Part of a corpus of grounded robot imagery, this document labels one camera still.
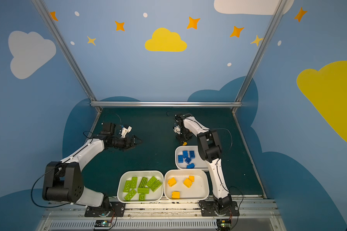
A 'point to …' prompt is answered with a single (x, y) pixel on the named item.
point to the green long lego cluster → (143, 182)
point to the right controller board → (224, 224)
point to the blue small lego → (187, 160)
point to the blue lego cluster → (185, 154)
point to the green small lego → (142, 197)
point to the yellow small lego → (192, 178)
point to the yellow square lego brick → (185, 143)
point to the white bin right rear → (201, 164)
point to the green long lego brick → (155, 186)
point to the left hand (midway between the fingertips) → (138, 143)
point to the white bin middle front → (199, 190)
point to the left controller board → (102, 223)
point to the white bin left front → (157, 196)
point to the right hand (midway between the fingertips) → (185, 140)
